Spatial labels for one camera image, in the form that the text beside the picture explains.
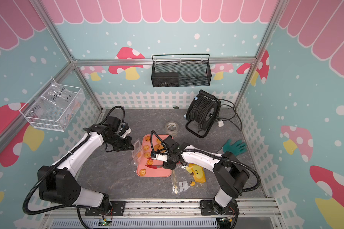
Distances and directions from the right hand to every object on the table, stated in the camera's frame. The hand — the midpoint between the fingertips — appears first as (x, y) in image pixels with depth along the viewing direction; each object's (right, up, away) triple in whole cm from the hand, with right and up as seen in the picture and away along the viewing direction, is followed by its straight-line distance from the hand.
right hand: (166, 161), depth 86 cm
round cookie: (-15, -7, +1) cm, 16 cm away
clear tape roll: (+3, +20, +22) cm, 30 cm away
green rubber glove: (+48, +6, +9) cm, 49 cm away
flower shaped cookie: (-14, +6, +11) cm, 19 cm away
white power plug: (+39, +23, +21) cm, 50 cm away
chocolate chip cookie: (-14, +12, +16) cm, 25 cm away
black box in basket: (-1, +50, +2) cm, 50 cm away
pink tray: (-8, +8, +14) cm, 18 cm away
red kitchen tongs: (-7, -3, -2) cm, 8 cm away
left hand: (-19, +8, -5) cm, 21 cm away
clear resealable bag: (-16, +6, -5) cm, 18 cm away
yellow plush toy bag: (+12, -10, -1) cm, 16 cm away
